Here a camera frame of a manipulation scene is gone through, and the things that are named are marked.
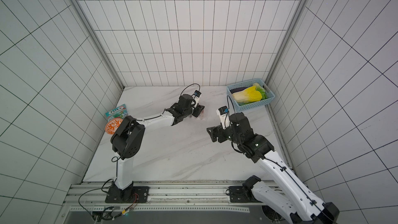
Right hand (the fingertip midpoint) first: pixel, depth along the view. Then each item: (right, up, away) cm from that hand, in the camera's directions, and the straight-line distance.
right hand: (209, 127), depth 72 cm
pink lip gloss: (-3, +4, +23) cm, 23 cm away
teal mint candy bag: (-59, +4, +30) cm, 67 cm away
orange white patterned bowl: (-60, -3, +23) cm, 64 cm away
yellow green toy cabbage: (+33, +17, +34) cm, 50 cm away
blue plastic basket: (+25, +8, +28) cm, 39 cm away
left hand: (-5, +8, +23) cm, 25 cm away
